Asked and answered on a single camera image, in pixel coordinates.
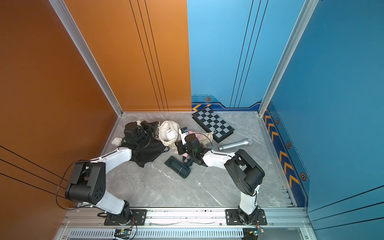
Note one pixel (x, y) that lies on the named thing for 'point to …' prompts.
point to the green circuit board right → (256, 232)
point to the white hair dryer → (171, 134)
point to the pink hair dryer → (185, 155)
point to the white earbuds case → (116, 141)
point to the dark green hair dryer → (182, 169)
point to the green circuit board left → (122, 233)
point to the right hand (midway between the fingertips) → (177, 142)
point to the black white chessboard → (209, 120)
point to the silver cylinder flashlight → (234, 145)
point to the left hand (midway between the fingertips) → (160, 118)
